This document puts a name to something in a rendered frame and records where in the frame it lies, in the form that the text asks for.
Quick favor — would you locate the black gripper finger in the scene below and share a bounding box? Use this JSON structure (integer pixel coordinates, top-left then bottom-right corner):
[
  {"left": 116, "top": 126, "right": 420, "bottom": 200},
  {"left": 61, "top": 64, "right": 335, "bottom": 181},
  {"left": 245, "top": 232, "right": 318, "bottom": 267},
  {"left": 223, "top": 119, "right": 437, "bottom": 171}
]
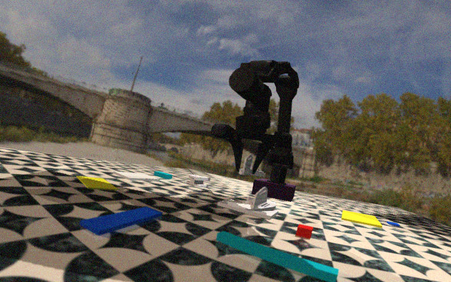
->
[
  {"left": 226, "top": 138, "right": 244, "bottom": 171},
  {"left": 252, "top": 143, "right": 274, "bottom": 174}
]

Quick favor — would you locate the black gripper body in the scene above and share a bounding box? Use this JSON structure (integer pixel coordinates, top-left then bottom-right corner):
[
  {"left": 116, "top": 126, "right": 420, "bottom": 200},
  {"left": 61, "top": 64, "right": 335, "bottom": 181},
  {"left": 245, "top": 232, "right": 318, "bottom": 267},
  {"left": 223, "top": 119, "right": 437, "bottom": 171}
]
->
[{"left": 211, "top": 103, "right": 293, "bottom": 149}]

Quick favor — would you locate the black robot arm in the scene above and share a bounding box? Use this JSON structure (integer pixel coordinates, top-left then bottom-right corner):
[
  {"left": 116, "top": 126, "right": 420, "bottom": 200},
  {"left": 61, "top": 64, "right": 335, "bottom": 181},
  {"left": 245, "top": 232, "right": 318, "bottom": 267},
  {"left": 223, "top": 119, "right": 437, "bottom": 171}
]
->
[{"left": 229, "top": 60, "right": 299, "bottom": 185}]

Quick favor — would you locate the teal long flat bar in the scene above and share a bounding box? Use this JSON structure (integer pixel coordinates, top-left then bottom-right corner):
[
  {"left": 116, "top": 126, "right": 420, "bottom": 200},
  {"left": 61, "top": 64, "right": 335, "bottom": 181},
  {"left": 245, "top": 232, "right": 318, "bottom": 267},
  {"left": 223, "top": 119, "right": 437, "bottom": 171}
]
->
[{"left": 216, "top": 231, "right": 339, "bottom": 282}]

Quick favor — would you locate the teal rectangular block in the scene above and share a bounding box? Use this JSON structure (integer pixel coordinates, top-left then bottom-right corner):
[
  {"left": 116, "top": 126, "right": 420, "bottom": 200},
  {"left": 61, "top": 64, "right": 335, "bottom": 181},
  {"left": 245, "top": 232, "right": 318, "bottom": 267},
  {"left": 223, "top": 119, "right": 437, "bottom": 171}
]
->
[{"left": 154, "top": 171, "right": 172, "bottom": 179}]

